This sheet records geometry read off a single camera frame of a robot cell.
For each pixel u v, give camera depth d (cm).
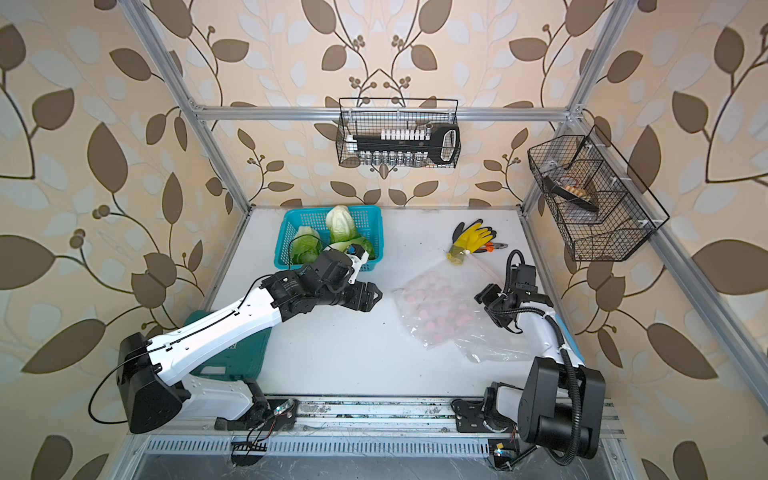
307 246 96
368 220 111
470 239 108
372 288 69
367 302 67
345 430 73
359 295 65
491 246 108
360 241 100
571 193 75
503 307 64
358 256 68
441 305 90
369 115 91
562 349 45
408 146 85
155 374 40
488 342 83
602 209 73
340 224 98
